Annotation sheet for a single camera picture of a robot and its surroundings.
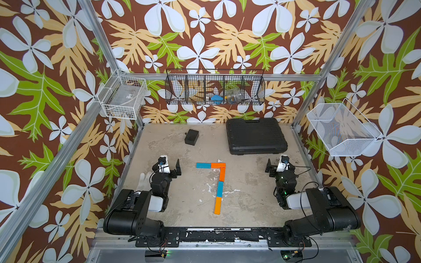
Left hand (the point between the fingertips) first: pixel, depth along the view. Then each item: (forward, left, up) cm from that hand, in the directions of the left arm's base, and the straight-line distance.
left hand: (169, 158), depth 88 cm
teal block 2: (-12, -28, -13) cm, 33 cm away
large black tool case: (+22, -48, -7) cm, 53 cm away
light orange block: (-21, -26, -12) cm, 36 cm away
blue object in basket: (+31, -26, +16) cm, 44 cm away
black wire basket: (+40, -25, +19) cm, 51 cm away
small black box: (+22, -10, -8) cm, 25 cm away
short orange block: (+3, -27, -12) cm, 30 cm away
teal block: (+2, -18, -12) cm, 22 cm away
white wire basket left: (+25, +25, +22) cm, 42 cm away
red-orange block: (-3, -30, -12) cm, 32 cm away
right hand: (+1, -60, -2) cm, 60 cm away
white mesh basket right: (+6, -89, +16) cm, 90 cm away
